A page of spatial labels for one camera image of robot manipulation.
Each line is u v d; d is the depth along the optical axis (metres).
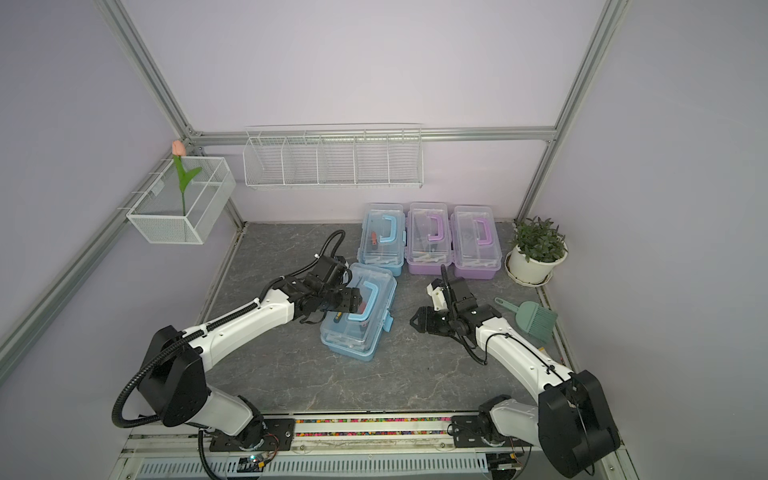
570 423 0.40
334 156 0.99
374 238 1.04
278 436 0.73
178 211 0.83
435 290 0.79
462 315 0.64
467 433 0.74
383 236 1.02
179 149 0.85
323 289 0.65
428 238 1.00
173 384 0.42
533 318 0.93
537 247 0.90
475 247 1.02
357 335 0.81
